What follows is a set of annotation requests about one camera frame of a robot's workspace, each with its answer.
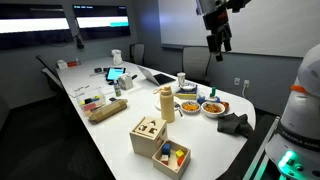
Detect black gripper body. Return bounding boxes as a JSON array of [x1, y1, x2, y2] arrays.
[[202, 8, 233, 53]]

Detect black towel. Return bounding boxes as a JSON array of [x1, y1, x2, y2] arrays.
[[217, 112, 254, 138]]

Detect small metal bowl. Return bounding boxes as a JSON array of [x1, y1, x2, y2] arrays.
[[181, 83, 198, 93]]

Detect blue toy piece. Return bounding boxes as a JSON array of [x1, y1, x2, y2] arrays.
[[196, 94, 207, 105]]

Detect small red bowl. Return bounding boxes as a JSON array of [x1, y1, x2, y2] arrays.
[[219, 100, 231, 113]]

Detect yellow and blue book stack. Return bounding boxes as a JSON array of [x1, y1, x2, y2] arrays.
[[174, 87, 199, 101]]

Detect white bowl with snacks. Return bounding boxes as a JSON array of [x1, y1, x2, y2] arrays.
[[201, 101, 227, 119]]

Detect patterned bowl with orange snacks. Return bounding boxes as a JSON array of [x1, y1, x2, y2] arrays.
[[180, 100, 202, 115]]

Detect white plate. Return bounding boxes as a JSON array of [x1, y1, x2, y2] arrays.
[[154, 95, 183, 111]]

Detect silver open laptop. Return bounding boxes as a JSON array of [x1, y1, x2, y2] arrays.
[[136, 64, 177, 87]]

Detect metal spoon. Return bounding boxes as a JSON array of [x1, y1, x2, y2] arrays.
[[174, 102, 184, 118]]

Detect beige water bottle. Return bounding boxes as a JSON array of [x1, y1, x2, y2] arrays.
[[153, 85, 176, 124]]

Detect black office chair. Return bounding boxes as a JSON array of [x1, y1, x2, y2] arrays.
[[129, 42, 146, 66]]

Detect white tissue box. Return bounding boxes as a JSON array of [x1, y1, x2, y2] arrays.
[[117, 73, 135, 91]]

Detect white paper bag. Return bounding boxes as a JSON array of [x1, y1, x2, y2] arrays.
[[110, 48, 124, 67]]

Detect tablet with lit screen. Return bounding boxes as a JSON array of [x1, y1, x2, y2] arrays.
[[105, 66, 127, 82]]

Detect small bottle with green label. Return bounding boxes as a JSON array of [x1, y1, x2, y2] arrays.
[[113, 80, 122, 98]]

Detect wooden shape sorter cube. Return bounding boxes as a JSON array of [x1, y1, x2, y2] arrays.
[[129, 116, 169, 159]]

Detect blue wooden block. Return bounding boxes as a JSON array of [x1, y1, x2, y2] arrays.
[[161, 143, 172, 156]]

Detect orange wooden block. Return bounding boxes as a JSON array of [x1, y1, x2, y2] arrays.
[[176, 155, 186, 167]]

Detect wooden open tray box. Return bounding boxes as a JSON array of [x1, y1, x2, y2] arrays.
[[151, 139, 192, 180]]

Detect red and white wooden block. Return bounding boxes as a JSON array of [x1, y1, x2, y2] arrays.
[[160, 154, 170, 166]]

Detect small black devices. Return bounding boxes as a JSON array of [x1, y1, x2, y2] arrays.
[[93, 67, 110, 74]]

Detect clear plastic container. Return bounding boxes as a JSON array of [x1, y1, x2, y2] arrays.
[[75, 87, 107, 113]]

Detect white paper sheets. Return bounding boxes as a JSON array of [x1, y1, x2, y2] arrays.
[[67, 83, 98, 99]]

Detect red and white box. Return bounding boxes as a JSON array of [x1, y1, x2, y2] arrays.
[[56, 58, 82, 70]]

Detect dark office chair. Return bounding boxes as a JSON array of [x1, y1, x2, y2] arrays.
[[35, 54, 66, 95]]

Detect white wall whiteboard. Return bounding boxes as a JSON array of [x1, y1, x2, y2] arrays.
[[157, 0, 320, 59]]

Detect wall outlet with plug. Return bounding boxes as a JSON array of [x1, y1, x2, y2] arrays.
[[241, 79, 251, 99]]

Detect wall monitor with teal bar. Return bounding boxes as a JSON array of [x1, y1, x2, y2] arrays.
[[72, 4, 132, 41]]

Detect large wall monitor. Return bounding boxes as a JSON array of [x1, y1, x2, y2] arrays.
[[0, 3, 74, 52]]

